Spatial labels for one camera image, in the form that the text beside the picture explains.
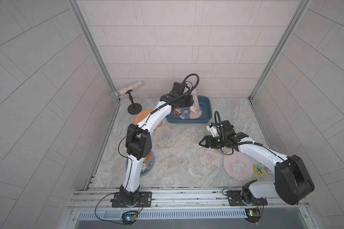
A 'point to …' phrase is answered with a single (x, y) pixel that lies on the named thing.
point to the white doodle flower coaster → (209, 158)
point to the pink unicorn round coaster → (238, 166)
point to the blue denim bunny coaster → (177, 111)
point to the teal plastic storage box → (205, 102)
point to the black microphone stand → (134, 108)
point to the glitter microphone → (116, 94)
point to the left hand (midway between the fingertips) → (196, 99)
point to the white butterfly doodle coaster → (165, 137)
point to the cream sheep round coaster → (195, 108)
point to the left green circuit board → (129, 217)
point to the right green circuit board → (253, 214)
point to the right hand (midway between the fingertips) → (202, 143)
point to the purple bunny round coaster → (186, 112)
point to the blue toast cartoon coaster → (147, 165)
